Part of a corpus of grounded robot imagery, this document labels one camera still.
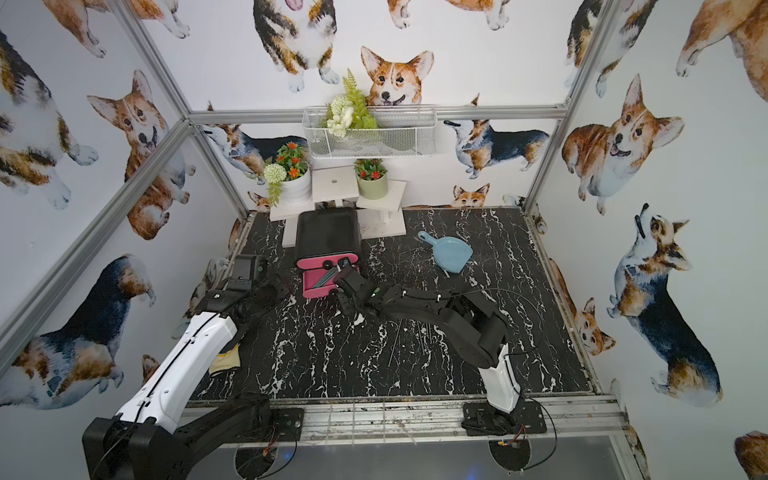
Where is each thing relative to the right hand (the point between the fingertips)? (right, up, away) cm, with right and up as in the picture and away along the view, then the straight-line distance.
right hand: (343, 293), depth 89 cm
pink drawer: (-11, +4, +4) cm, 12 cm away
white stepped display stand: (-4, +33, +9) cm, 34 cm away
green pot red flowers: (+8, +36, +8) cm, 37 cm away
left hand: (-14, +5, -7) cm, 16 cm away
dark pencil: (-5, +5, +4) cm, 8 cm away
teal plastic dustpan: (+35, +11, +18) cm, 41 cm away
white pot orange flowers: (-18, +35, +5) cm, 40 cm away
